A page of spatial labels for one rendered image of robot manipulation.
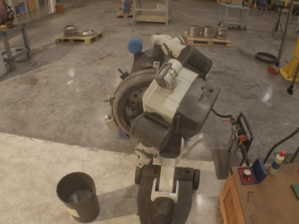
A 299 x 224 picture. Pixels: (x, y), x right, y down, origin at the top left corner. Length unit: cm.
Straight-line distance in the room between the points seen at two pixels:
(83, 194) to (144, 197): 53
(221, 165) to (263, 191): 81
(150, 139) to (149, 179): 111
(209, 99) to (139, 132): 33
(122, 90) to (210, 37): 445
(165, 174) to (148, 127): 87
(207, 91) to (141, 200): 115
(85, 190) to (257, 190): 141
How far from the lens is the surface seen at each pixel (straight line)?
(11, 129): 327
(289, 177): 189
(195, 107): 92
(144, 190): 188
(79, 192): 200
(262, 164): 170
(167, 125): 91
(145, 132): 87
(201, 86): 98
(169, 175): 171
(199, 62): 108
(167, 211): 158
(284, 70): 526
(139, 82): 177
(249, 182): 169
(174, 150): 125
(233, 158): 249
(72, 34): 657
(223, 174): 230
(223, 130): 282
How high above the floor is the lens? 173
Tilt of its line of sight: 36 degrees down
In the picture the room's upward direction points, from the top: straight up
